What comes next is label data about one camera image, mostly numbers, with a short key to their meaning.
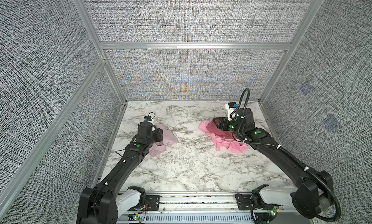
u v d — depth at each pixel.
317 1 0.70
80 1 0.70
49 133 0.56
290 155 0.47
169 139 0.91
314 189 0.39
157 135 0.74
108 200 0.39
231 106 0.69
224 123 0.69
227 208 0.73
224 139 0.93
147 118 0.72
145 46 0.86
